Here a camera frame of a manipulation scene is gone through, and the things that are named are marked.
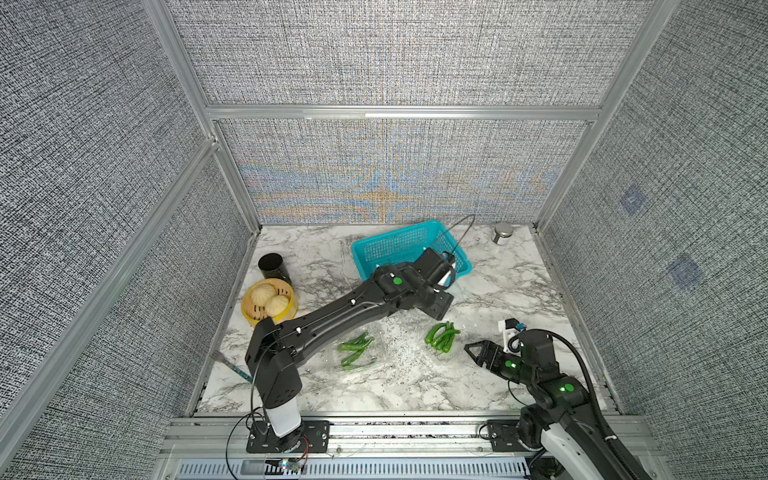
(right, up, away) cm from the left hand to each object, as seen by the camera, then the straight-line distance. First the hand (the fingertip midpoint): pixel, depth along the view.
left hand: (446, 299), depth 75 cm
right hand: (+8, -13, +5) cm, 16 cm away
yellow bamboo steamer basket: (-56, -7, +18) cm, 59 cm away
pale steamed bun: (-54, -1, +20) cm, 58 cm away
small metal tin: (+28, +19, +35) cm, 49 cm away
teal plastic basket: (-19, +12, +31) cm, 39 cm away
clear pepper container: (-20, -18, +13) cm, 30 cm away
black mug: (-52, +7, +22) cm, 57 cm away
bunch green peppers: (-23, -16, +11) cm, 30 cm away
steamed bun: (-48, -4, +14) cm, 50 cm away
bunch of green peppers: (+1, -13, +13) cm, 19 cm away
